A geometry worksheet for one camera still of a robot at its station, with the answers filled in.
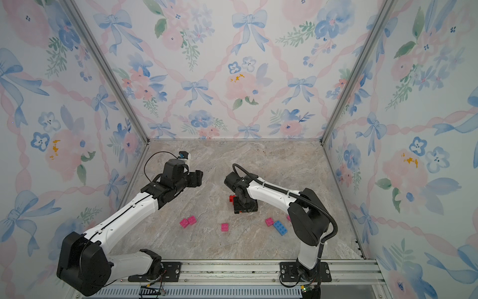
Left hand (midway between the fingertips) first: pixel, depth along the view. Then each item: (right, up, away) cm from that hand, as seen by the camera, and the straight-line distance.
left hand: (196, 171), depth 84 cm
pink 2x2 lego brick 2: (-6, -24, +2) cm, 25 cm away
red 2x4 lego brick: (+15, -14, +9) cm, 23 cm away
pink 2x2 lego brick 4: (+33, -23, +2) cm, 41 cm away
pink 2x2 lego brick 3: (+13, -25, 0) cm, 28 cm away
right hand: (+21, -18, +2) cm, 28 cm away
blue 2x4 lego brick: (+38, -26, 0) cm, 46 cm away
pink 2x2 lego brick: (-3, -23, +2) cm, 23 cm away
